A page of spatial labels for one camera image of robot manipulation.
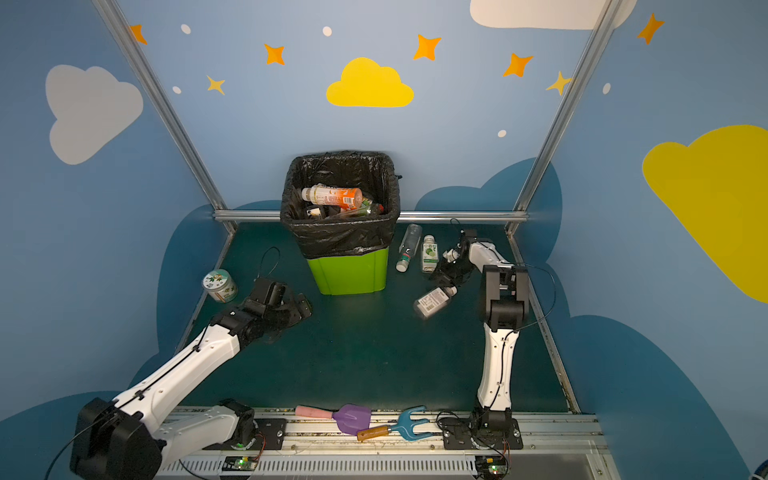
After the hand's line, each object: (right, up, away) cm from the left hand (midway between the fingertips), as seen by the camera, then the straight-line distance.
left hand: (305, 312), depth 83 cm
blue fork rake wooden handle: (+28, -28, -8) cm, 40 cm away
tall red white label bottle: (+31, +19, +25) cm, 44 cm away
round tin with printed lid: (-30, +7, +10) cm, 32 cm away
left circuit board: (-13, -35, -12) cm, 39 cm away
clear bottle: (+1, +29, +5) cm, 30 cm away
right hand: (+39, +8, +20) cm, 45 cm away
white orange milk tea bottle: (+4, +34, +3) cm, 35 cm away
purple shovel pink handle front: (+14, -26, -7) cm, 31 cm away
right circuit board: (+48, -35, -12) cm, 61 cm away
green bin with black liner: (+8, +31, +10) cm, 34 cm away
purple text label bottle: (+38, +1, +12) cm, 40 cm away
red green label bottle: (+17, +30, +4) cm, 35 cm away
